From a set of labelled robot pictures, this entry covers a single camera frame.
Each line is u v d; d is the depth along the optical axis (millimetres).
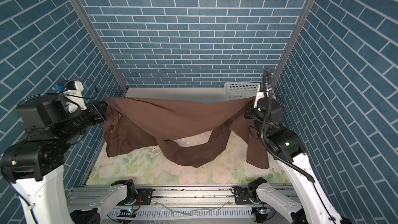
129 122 601
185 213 703
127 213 722
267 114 396
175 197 753
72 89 433
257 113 434
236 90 1160
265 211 706
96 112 448
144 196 750
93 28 868
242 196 737
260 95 526
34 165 294
